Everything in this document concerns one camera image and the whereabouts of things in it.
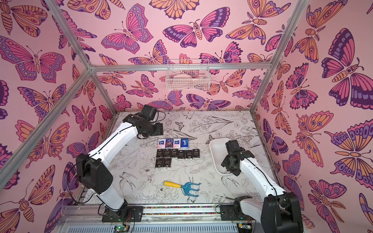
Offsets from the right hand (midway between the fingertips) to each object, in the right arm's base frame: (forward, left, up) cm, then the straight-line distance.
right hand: (225, 166), depth 85 cm
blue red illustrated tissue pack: (+17, +35, -2) cm, 39 cm away
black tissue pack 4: (+9, +22, -4) cm, 24 cm away
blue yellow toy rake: (-12, +23, -5) cm, 26 cm away
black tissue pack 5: (+10, +17, -4) cm, 20 cm away
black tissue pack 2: (+10, +31, -4) cm, 33 cm away
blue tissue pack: (+16, +25, -2) cm, 30 cm away
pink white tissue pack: (+16, +41, -2) cm, 44 cm away
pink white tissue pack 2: (+16, +30, -2) cm, 34 cm away
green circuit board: (-31, +54, -6) cm, 63 cm away
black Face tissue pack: (+9, +41, -3) cm, 42 cm away
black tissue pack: (+9, +36, -4) cm, 37 cm away
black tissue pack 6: (+3, +40, -3) cm, 40 cm away
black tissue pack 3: (+9, +26, -4) cm, 28 cm away
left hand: (+16, +38, +13) cm, 43 cm away
